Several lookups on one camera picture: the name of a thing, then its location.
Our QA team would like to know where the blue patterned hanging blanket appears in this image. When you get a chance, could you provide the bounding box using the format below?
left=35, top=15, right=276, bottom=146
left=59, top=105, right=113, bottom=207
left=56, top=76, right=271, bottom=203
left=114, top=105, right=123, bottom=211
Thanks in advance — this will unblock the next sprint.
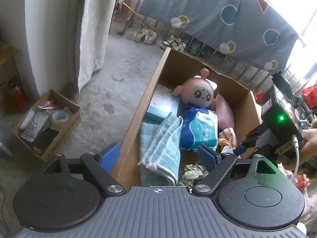
left=140, top=0, right=298, bottom=74

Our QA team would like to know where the light blue towel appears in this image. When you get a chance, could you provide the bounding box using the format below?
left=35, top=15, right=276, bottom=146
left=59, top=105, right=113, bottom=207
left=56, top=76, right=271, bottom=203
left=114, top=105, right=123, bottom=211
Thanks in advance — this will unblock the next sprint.
left=138, top=114, right=183, bottom=186

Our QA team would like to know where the left white curtain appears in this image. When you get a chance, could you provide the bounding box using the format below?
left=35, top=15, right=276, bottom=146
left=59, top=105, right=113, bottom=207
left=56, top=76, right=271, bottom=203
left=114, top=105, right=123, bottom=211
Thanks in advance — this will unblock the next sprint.
left=69, top=0, right=116, bottom=91

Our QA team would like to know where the pink round plush toy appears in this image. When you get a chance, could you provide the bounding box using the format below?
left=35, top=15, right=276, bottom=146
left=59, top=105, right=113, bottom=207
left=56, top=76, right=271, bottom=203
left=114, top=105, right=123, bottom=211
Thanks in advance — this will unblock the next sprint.
left=172, top=68, right=216, bottom=111

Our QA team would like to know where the small cardboard box with clutter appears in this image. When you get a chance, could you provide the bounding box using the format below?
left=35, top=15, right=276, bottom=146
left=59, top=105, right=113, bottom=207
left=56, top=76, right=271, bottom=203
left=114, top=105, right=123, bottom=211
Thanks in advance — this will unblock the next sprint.
left=12, top=90, right=81, bottom=162

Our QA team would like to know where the orange white striped cloth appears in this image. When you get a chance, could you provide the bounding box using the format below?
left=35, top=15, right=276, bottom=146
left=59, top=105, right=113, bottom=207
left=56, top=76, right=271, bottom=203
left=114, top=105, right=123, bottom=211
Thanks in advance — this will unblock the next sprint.
left=217, top=127, right=238, bottom=154

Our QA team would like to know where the person's right hand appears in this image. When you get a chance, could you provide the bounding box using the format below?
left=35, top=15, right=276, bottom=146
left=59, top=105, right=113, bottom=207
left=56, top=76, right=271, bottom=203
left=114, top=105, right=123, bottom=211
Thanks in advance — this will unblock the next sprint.
left=298, top=128, right=317, bottom=172

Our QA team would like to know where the red plastic bag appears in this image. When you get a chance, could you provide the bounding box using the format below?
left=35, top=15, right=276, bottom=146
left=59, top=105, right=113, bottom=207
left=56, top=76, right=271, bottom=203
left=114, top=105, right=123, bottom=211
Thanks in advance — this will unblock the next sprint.
left=301, top=84, right=317, bottom=110

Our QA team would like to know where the yellow broom stick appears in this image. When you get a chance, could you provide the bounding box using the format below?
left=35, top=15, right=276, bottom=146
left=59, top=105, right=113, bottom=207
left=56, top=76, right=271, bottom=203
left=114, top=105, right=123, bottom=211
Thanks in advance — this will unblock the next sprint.
left=122, top=2, right=154, bottom=31

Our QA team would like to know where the white sneakers pair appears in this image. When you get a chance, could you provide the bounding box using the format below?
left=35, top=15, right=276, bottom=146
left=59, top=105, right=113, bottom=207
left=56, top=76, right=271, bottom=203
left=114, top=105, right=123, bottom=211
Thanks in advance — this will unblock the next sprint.
left=159, top=36, right=186, bottom=52

